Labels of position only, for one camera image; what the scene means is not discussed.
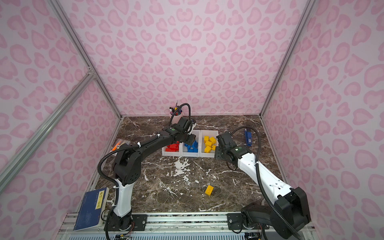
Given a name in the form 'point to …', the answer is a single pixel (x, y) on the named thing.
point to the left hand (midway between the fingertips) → (192, 135)
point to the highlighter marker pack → (120, 141)
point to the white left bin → (179, 153)
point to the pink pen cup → (178, 114)
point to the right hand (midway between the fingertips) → (221, 152)
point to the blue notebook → (91, 211)
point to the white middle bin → (184, 149)
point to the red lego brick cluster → (173, 147)
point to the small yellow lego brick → (214, 147)
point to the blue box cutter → (248, 137)
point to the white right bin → (203, 133)
